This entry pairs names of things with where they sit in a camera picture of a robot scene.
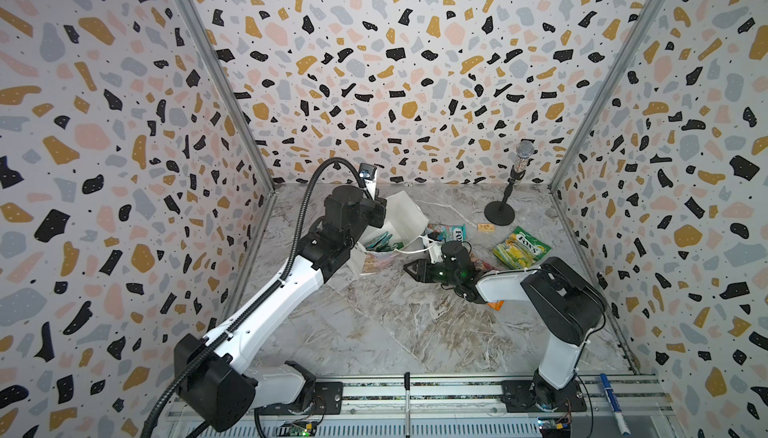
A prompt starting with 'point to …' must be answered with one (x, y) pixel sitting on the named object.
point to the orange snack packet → (496, 304)
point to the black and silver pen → (407, 385)
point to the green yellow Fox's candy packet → (520, 249)
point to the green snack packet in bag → (382, 243)
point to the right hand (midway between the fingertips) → (403, 262)
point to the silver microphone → (524, 150)
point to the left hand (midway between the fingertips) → (377, 184)
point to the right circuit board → (559, 427)
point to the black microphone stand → (498, 212)
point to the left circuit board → (297, 428)
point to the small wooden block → (486, 228)
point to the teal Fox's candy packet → (452, 232)
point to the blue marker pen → (614, 404)
